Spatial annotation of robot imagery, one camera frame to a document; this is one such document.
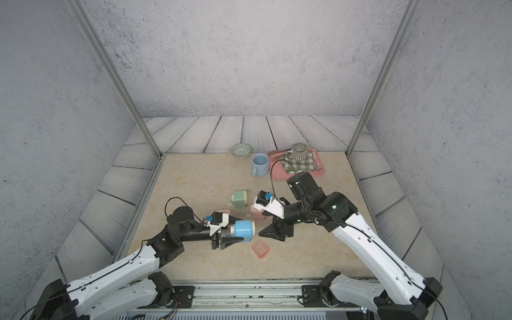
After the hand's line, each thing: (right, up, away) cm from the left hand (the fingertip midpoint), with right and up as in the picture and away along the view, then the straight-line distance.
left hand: (242, 231), depth 66 cm
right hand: (+7, +4, -4) cm, 9 cm away
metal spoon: (+37, +21, +46) cm, 62 cm away
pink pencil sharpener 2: (-12, +1, +29) cm, 32 cm away
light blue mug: (+5, +23, +40) cm, 46 cm away
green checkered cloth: (+32, +22, +48) cm, 62 cm away
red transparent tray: (+6, -13, +19) cm, 23 cm away
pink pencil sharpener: (+4, +1, +22) cm, 23 cm away
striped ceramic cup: (+27, +30, +45) cm, 61 cm away
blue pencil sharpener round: (+1, +2, -3) cm, 3 cm away
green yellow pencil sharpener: (-4, +6, +27) cm, 28 cm away
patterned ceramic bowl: (-6, +31, +56) cm, 64 cm away
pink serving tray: (+16, +19, +46) cm, 52 cm away
